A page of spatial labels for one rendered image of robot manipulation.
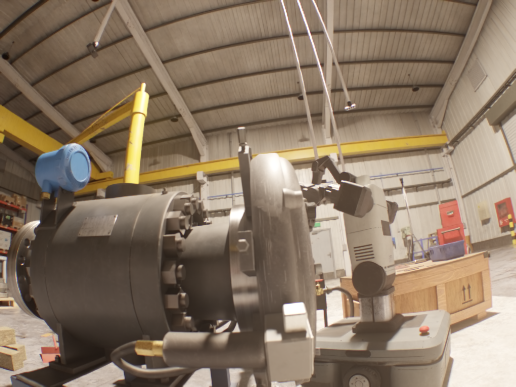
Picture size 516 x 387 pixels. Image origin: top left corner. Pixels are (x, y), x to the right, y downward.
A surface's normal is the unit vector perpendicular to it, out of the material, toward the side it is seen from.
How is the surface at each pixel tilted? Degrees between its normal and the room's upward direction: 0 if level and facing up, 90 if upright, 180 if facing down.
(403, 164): 90
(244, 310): 120
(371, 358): 90
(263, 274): 93
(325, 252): 90
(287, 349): 112
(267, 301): 99
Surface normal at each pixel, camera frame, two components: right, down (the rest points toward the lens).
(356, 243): -0.66, 0.01
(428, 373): -0.54, -0.20
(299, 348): -0.01, 0.10
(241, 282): -0.04, -0.14
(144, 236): -0.07, -0.59
